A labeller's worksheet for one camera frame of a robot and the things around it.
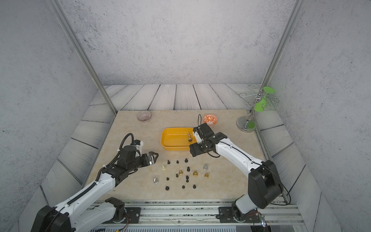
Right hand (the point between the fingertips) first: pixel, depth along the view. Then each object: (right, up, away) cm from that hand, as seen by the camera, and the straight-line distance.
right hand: (197, 149), depth 84 cm
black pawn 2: (-7, -9, +9) cm, 14 cm away
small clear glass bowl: (-41, +20, +31) cm, 55 cm away
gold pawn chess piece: (-10, -15, +2) cm, 18 cm away
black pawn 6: (-8, -21, -2) cm, 23 cm away
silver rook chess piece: (+5, -12, +4) cm, 14 cm away
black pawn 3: (-12, -16, +3) cm, 21 cm away
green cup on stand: (+42, +26, +14) cm, 51 cm away
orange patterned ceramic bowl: (+11, +17, +28) cm, 34 cm away
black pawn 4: (-17, -18, +1) cm, 25 cm away
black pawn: (-12, -10, +8) cm, 18 cm away
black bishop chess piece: (-5, -13, +4) cm, 15 cm away
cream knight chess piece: (-20, -12, +3) cm, 24 cm away
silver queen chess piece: (-4, +3, +17) cm, 18 cm away
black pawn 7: (-2, -21, -2) cm, 21 cm away
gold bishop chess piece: (-1, -15, +2) cm, 16 cm away
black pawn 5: (-17, -22, -2) cm, 28 cm away
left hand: (-24, -4, -1) cm, 25 cm away
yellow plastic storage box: (-14, +3, +20) cm, 25 cm away
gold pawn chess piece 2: (+5, -16, +1) cm, 17 cm away
